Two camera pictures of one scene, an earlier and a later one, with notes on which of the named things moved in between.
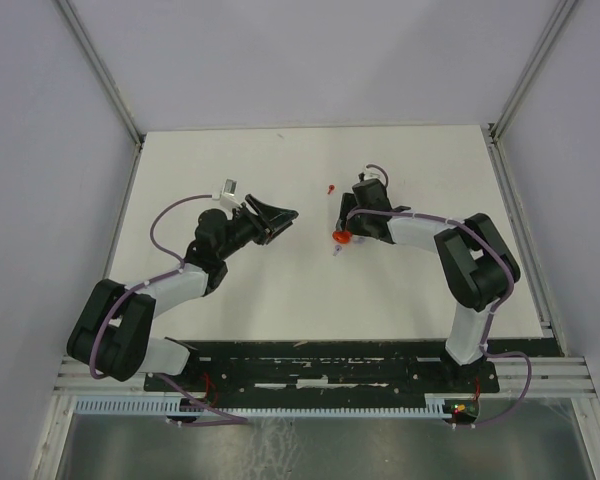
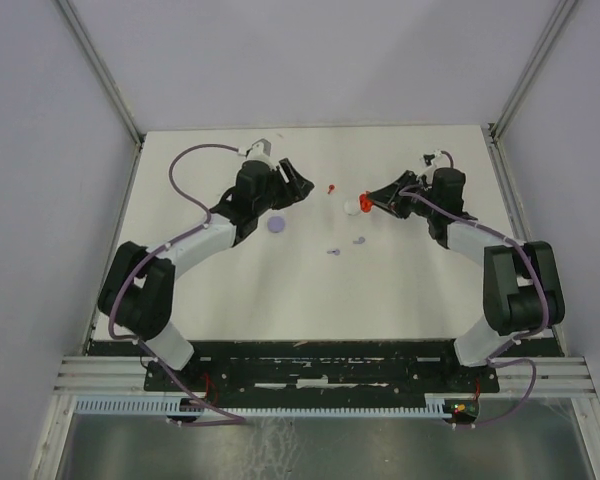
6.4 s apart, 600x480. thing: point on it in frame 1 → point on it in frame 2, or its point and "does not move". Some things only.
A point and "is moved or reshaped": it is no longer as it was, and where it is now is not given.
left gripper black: (279, 218) → (293, 191)
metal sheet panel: (542, 442) does not move
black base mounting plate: (333, 368) does not move
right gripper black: (348, 204) → (390, 197)
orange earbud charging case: (342, 237) is moved or reshaped
